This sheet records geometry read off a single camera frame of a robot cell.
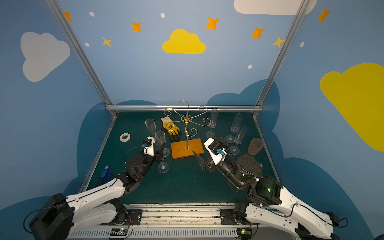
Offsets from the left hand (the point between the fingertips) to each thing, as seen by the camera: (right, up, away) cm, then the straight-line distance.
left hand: (159, 141), depth 78 cm
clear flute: (-8, +9, +12) cm, 17 cm away
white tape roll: (-30, -1, +26) cm, 40 cm away
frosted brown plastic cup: (+60, -4, +20) cm, 64 cm away
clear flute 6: (-1, +3, +7) cm, 8 cm away
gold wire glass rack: (+15, +12, -2) cm, 20 cm away
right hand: (+23, +3, -23) cm, 32 cm away
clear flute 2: (+46, +8, +19) cm, 50 cm away
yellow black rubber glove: (+1, +5, +29) cm, 30 cm away
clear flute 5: (-1, -17, +12) cm, 21 cm away
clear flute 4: (+31, +16, +15) cm, 38 cm away
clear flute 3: (+46, +7, +6) cm, 47 cm away
